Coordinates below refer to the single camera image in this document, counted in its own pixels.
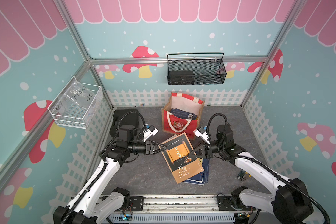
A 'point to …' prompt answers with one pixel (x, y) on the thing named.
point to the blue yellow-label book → (202, 177)
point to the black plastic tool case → (123, 117)
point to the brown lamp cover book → (183, 165)
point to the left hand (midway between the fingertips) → (163, 151)
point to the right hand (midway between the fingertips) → (190, 155)
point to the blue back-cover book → (183, 114)
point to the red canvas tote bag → (174, 125)
